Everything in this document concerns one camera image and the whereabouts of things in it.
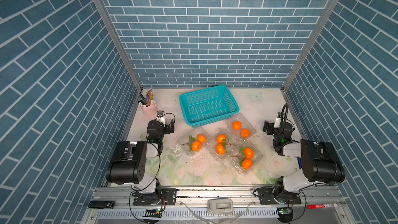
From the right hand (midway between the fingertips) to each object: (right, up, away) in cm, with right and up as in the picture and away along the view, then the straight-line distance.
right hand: (275, 122), depth 95 cm
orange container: (-48, -12, -9) cm, 50 cm away
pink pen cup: (-79, +6, +3) cm, 79 cm away
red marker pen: (+11, -35, -24) cm, 44 cm away
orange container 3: (-35, -14, -10) cm, 39 cm away
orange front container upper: (-19, -15, -11) cm, 27 cm away
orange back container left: (-23, -2, +1) cm, 23 cm away
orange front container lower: (-22, -19, -16) cm, 33 cm away
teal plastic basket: (-42, +10, +17) cm, 46 cm away
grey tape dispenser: (-36, -35, -25) cm, 56 cm away
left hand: (-66, +2, -1) cm, 66 cm away
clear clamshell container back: (-16, -2, +6) cm, 18 cm away
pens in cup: (-79, +16, +1) cm, 80 cm away
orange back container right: (-20, -6, -3) cm, 21 cm away
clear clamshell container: (-50, -10, -4) cm, 51 cm away
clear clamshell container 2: (-33, -11, -10) cm, 36 cm away
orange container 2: (-34, -8, -7) cm, 36 cm away
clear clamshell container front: (-21, -18, -11) cm, 30 cm away
